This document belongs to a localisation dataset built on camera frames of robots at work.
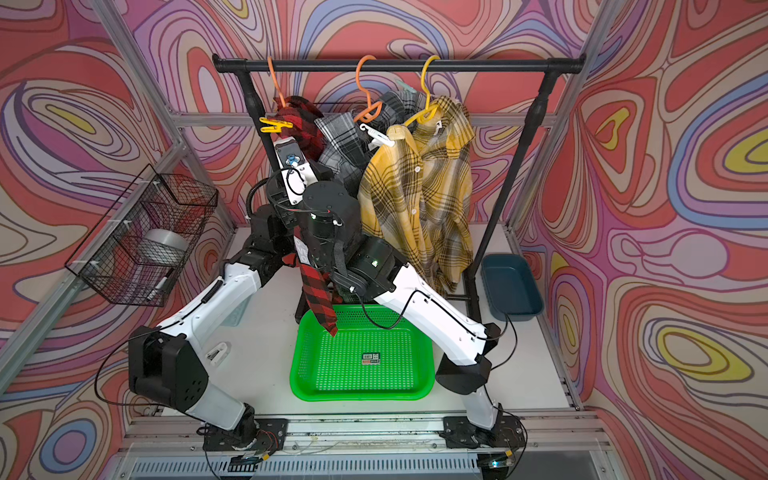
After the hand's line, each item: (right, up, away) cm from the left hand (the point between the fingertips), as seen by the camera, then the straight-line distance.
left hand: (335, 221), depth 79 cm
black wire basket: (-48, -8, -6) cm, 50 cm away
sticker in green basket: (+9, -39, +7) cm, 41 cm away
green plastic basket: (-2, -42, +5) cm, 42 cm away
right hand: (-2, +5, -26) cm, 27 cm away
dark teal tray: (+58, -22, +23) cm, 66 cm away
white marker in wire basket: (-42, -17, -8) cm, 46 cm away
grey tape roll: (-39, -7, -9) cm, 41 cm away
